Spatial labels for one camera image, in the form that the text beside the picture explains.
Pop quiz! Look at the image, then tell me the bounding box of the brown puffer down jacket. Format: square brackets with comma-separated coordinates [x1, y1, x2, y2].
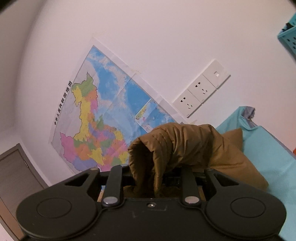
[123, 123, 268, 198]

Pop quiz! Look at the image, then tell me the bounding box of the white left power socket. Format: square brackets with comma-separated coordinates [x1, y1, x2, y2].
[173, 90, 202, 118]

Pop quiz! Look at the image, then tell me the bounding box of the white power socket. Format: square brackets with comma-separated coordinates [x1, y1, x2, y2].
[173, 90, 202, 118]
[188, 74, 216, 103]

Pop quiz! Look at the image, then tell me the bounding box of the white middle power socket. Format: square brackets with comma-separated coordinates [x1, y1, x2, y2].
[188, 74, 216, 103]

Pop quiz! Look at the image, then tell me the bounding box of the teal grey bed sheet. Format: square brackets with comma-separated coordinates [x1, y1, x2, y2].
[216, 106, 295, 240]

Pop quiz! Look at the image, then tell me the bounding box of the grey wooden door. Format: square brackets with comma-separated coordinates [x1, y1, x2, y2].
[0, 144, 48, 240]

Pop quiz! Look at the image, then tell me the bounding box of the upper teal plastic basket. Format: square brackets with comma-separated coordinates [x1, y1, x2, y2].
[277, 15, 296, 57]

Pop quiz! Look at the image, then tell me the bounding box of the colourful wall map poster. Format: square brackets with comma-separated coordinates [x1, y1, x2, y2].
[51, 39, 185, 174]

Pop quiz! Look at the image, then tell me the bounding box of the white network wall plate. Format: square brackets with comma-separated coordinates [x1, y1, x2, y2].
[202, 59, 231, 89]

